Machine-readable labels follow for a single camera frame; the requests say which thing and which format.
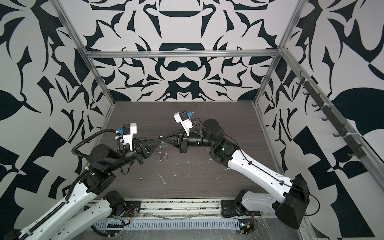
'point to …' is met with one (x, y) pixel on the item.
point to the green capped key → (166, 146)
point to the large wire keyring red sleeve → (167, 143)
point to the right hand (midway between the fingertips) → (163, 141)
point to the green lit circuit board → (247, 226)
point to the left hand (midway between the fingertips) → (160, 138)
